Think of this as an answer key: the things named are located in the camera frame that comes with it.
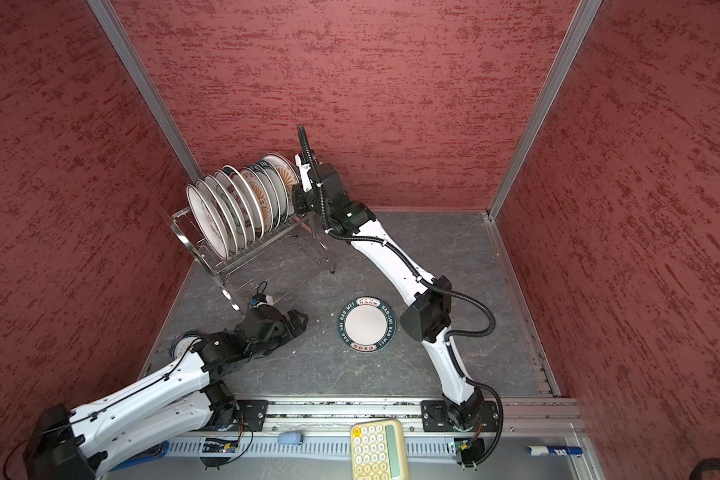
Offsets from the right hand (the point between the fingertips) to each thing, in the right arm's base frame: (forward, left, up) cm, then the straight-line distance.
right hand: (292, 192), depth 77 cm
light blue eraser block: (-51, 0, -33) cm, 61 cm away
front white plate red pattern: (-7, +22, -3) cm, 23 cm away
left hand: (-27, 0, -27) cm, 38 cm away
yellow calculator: (-54, -21, -33) cm, 67 cm away
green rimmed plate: (-22, -19, -35) cm, 46 cm away
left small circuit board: (-52, +19, -37) cm, 67 cm away
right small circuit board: (-55, -44, -38) cm, 80 cm away
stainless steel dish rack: (+3, +19, -34) cm, 39 cm away
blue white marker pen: (-55, -63, -35) cm, 91 cm away
